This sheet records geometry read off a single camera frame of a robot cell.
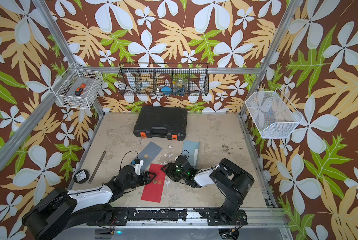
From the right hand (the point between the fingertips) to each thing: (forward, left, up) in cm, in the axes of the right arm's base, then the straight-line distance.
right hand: (161, 171), depth 86 cm
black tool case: (+36, +2, +3) cm, 36 cm away
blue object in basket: (+43, -3, +25) cm, 50 cm away
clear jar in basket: (+45, -11, +25) cm, 53 cm away
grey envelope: (+13, +10, -3) cm, 16 cm away
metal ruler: (+4, +41, -3) cm, 41 cm away
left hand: (-2, +4, -1) cm, 4 cm away
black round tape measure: (-3, +47, -2) cm, 47 cm away
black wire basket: (+52, +1, +28) cm, 59 cm away
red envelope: (-10, +4, -4) cm, 12 cm away
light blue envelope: (+18, -19, -6) cm, 27 cm away
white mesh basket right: (+24, -64, +22) cm, 72 cm away
